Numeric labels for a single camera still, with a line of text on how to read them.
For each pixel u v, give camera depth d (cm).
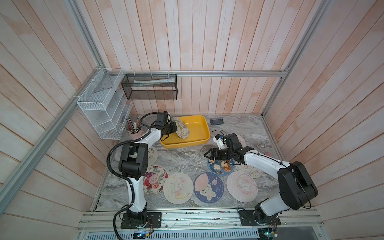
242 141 104
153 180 86
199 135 107
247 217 73
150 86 106
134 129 101
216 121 118
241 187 84
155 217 74
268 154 98
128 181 55
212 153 78
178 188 84
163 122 80
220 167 92
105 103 69
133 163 54
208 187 84
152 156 98
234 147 70
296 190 44
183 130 106
